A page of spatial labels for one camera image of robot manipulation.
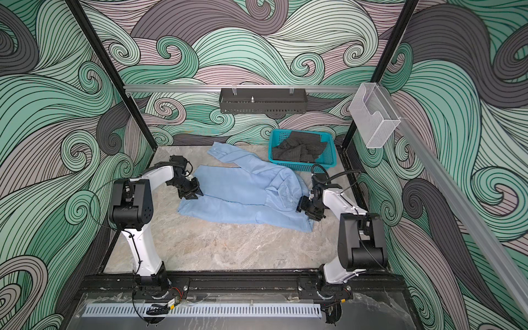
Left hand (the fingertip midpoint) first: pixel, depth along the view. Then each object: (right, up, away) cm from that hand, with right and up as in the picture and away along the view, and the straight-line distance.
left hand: (201, 192), depth 97 cm
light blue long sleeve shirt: (+26, 0, 0) cm, 26 cm away
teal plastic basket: (+67, +16, +19) cm, 71 cm away
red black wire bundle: (-8, -38, -26) cm, 47 cm away
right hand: (+48, -8, -8) cm, 49 cm away
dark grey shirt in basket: (+50, +23, +10) cm, 56 cm away
